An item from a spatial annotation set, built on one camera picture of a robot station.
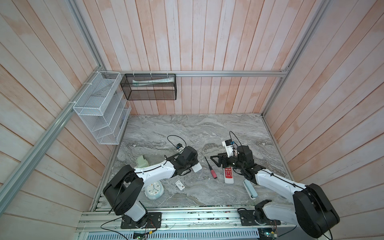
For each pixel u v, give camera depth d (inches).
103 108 26.9
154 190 31.8
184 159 26.1
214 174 34.6
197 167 33.8
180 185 33.0
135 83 34.9
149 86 40.9
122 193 17.1
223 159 29.4
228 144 30.0
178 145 31.7
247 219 28.8
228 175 34.5
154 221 28.8
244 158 26.1
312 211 16.3
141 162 34.8
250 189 31.6
